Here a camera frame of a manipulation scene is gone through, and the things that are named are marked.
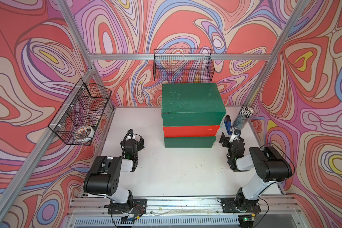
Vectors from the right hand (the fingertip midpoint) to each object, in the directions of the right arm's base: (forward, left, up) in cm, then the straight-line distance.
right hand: (229, 136), depth 94 cm
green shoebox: (+2, +28, +29) cm, 40 cm away
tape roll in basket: (-11, +82, +24) cm, 86 cm away
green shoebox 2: (-4, +28, +1) cm, 28 cm away
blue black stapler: (+14, -4, -4) cm, 15 cm away
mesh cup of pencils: (+10, -10, +11) cm, 18 cm away
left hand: (0, +64, +1) cm, 64 cm away
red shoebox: (-3, +28, +11) cm, 30 cm away
